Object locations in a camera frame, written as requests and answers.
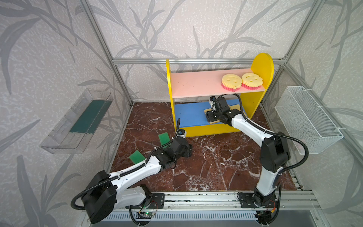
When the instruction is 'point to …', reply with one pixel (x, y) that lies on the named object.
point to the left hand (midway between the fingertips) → (189, 141)
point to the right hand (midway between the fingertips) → (211, 109)
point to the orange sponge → (211, 122)
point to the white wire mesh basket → (304, 119)
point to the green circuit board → (143, 215)
